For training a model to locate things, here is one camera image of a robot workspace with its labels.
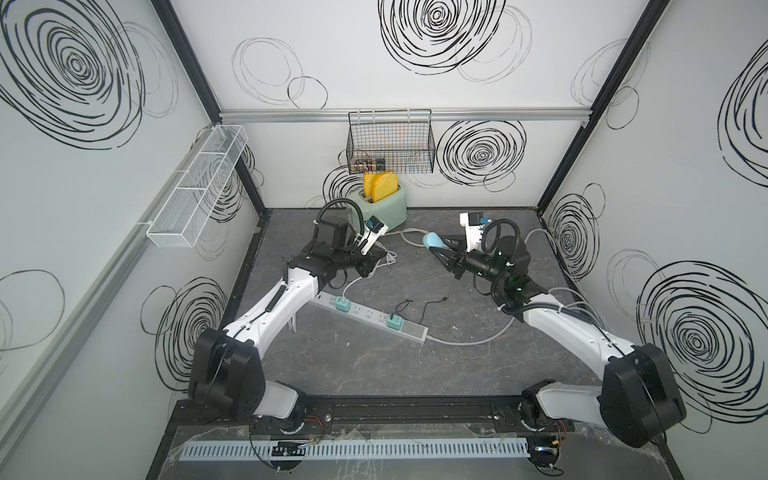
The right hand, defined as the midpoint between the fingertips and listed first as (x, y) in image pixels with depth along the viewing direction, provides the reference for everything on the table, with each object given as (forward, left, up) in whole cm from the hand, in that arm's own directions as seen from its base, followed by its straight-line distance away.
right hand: (441, 240), depth 75 cm
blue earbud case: (0, +2, +1) cm, 2 cm away
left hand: (+1, +15, -6) cm, 16 cm away
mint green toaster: (+27, +14, -16) cm, 34 cm away
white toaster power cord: (+27, +6, -26) cm, 38 cm away
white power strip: (-10, +18, -25) cm, 32 cm away
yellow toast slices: (+29, +17, -7) cm, 35 cm away
